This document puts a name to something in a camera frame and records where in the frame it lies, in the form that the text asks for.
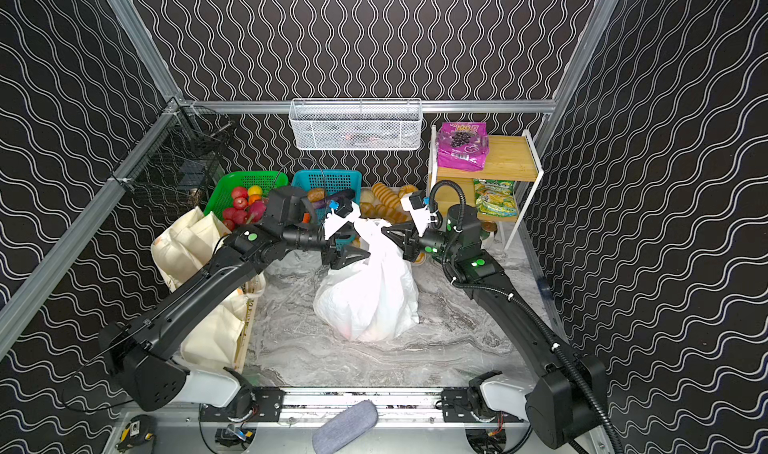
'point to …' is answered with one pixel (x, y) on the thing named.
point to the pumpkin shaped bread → (409, 188)
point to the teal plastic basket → (332, 181)
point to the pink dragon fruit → (256, 211)
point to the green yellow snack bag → (496, 198)
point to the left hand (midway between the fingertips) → (370, 239)
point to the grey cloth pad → (342, 427)
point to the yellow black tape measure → (139, 429)
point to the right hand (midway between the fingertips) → (384, 229)
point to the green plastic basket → (220, 196)
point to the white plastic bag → (375, 298)
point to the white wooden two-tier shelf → (510, 159)
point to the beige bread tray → (385, 201)
